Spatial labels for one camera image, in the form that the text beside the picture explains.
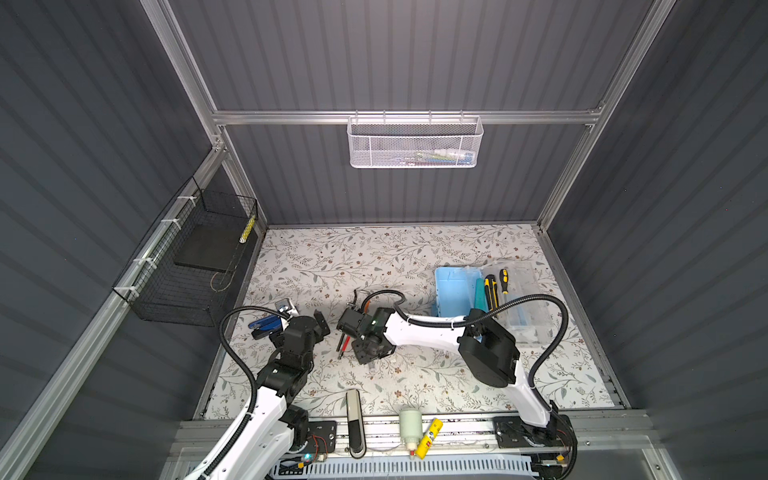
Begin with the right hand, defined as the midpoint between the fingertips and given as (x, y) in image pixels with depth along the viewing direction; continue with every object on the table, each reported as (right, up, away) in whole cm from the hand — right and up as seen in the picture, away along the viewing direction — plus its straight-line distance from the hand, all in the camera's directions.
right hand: (367, 357), depth 88 cm
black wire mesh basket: (-44, +26, -16) cm, 54 cm away
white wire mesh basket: (+17, +78, +36) cm, 87 cm away
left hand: (-18, +13, -6) cm, 23 cm away
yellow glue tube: (+16, -14, -16) cm, 27 cm away
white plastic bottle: (+12, -10, -19) cm, 24 cm away
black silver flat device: (-1, -13, -19) cm, 23 cm away
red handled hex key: (-7, +3, +1) cm, 8 cm away
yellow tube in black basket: (-33, +37, -6) cm, 50 cm away
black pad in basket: (-40, +33, -11) cm, 53 cm away
